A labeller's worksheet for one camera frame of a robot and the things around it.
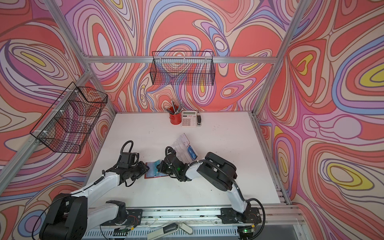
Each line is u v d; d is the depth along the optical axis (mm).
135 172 747
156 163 902
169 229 664
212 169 525
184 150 904
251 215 729
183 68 974
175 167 720
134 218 719
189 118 1136
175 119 1077
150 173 878
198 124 1111
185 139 931
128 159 696
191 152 864
